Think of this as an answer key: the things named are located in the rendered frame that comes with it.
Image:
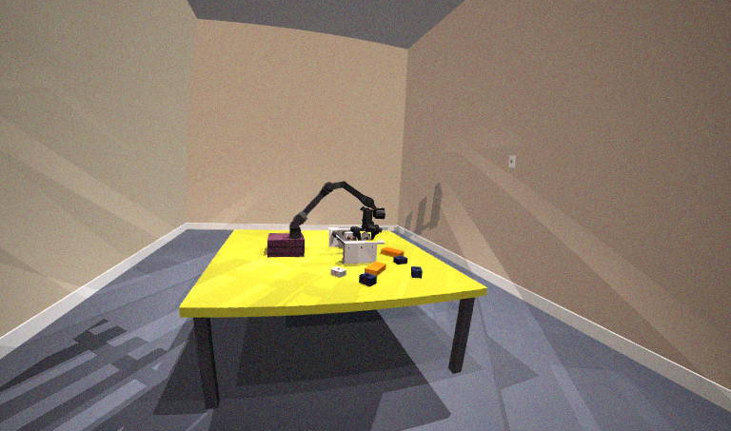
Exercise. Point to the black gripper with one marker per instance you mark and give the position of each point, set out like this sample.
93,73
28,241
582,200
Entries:
357,230

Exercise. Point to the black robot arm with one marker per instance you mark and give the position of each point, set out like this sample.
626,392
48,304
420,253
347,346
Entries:
300,218

